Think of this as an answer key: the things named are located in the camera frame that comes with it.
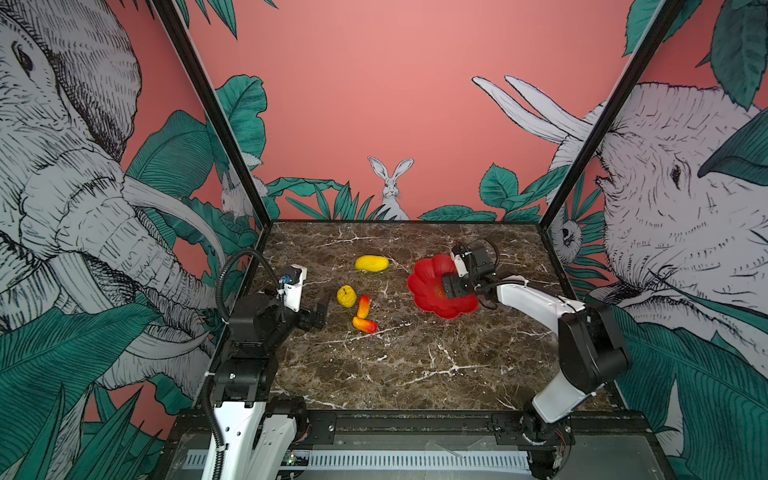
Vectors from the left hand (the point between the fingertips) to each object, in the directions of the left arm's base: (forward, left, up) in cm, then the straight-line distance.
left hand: (309, 283), depth 68 cm
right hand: (+13, -39, -19) cm, 46 cm away
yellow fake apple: (+10, -5, -23) cm, 26 cm away
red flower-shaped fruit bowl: (+16, -33, -29) cm, 46 cm away
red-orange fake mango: (+8, -11, -27) cm, 30 cm away
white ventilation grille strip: (-33, -19, -28) cm, 47 cm away
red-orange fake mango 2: (+1, -11, -27) cm, 29 cm away
